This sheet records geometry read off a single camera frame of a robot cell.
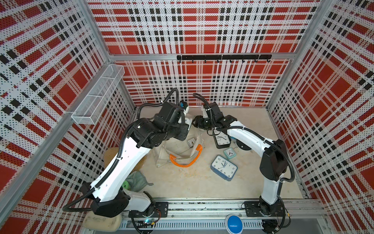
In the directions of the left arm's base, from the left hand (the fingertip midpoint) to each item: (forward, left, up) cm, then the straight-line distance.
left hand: (185, 128), depth 65 cm
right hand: (+14, -5, -14) cm, 21 cm away
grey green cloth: (-13, +29, -34) cm, 47 cm away
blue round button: (-33, -23, -34) cm, 53 cm away
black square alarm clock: (+14, -23, -33) cm, 42 cm away
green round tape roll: (-16, +34, -30) cm, 48 cm away
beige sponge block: (-32, +44, -29) cm, 62 cm away
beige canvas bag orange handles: (+4, +5, -33) cm, 34 cm away
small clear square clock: (+12, -1, -33) cm, 35 cm away
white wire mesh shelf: (+25, +65, -16) cm, 72 cm away
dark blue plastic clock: (-6, -22, -33) cm, 40 cm away
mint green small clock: (+4, -26, -34) cm, 43 cm away
